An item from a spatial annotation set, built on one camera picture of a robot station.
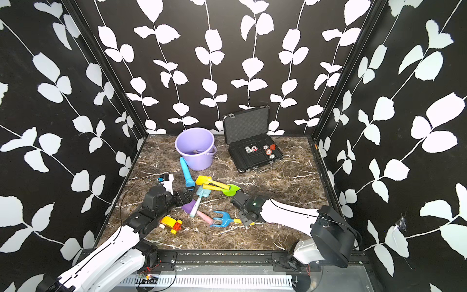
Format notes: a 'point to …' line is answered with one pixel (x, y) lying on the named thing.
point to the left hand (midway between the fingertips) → (189, 187)
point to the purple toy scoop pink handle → (188, 207)
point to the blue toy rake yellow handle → (226, 219)
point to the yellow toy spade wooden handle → (204, 179)
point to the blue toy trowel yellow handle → (195, 151)
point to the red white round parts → (269, 149)
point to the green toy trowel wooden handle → (228, 193)
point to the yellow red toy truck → (174, 224)
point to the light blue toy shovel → (200, 192)
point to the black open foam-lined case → (247, 134)
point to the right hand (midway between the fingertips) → (247, 211)
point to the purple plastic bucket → (197, 146)
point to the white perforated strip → (219, 282)
